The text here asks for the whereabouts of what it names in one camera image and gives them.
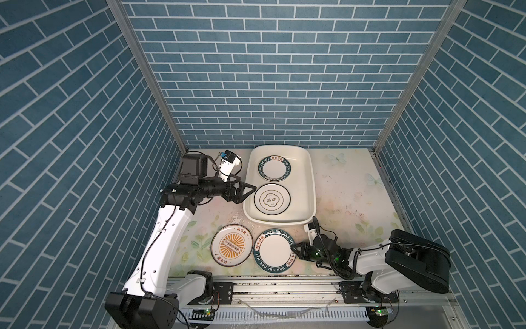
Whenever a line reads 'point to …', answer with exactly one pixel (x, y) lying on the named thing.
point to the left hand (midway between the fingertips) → (246, 183)
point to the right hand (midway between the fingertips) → (288, 248)
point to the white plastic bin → (301, 184)
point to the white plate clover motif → (272, 199)
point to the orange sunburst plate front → (231, 245)
